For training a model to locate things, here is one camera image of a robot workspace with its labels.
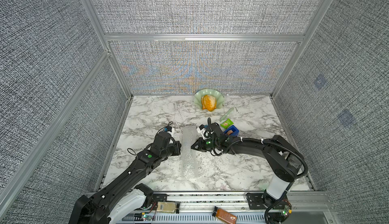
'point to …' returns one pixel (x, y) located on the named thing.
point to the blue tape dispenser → (232, 131)
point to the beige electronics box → (166, 207)
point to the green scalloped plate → (219, 96)
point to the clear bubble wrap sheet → (189, 155)
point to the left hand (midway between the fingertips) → (184, 144)
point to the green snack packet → (227, 123)
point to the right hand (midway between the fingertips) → (189, 144)
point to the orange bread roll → (208, 102)
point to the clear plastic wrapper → (229, 112)
